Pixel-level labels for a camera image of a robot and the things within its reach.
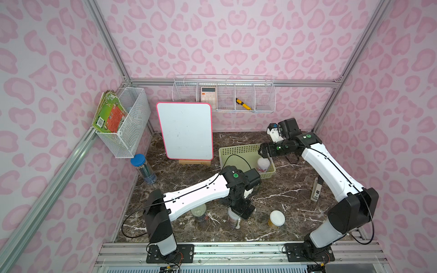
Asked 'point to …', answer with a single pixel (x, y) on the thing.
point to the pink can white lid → (263, 165)
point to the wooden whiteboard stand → (194, 162)
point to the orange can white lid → (276, 219)
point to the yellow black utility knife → (239, 102)
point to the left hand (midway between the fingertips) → (240, 209)
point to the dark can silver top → (198, 213)
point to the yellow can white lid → (233, 218)
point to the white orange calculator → (208, 95)
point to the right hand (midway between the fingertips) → (266, 149)
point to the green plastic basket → (244, 156)
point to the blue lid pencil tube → (149, 176)
